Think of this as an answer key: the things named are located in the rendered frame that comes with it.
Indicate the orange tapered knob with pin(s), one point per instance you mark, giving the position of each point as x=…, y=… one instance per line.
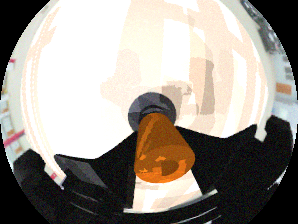
x=161, y=155

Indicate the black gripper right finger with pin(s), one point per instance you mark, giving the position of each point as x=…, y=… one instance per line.
x=213, y=154

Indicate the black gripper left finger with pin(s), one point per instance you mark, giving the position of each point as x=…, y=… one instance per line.
x=113, y=171

